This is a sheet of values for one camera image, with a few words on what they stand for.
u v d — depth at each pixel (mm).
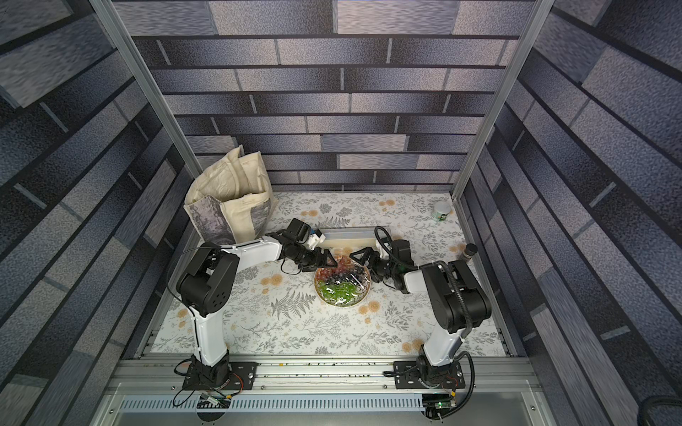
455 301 444
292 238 790
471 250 898
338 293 871
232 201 806
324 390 722
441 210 1073
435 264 543
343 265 921
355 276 890
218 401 709
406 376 726
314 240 901
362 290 880
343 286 875
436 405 701
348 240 1011
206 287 517
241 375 738
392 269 808
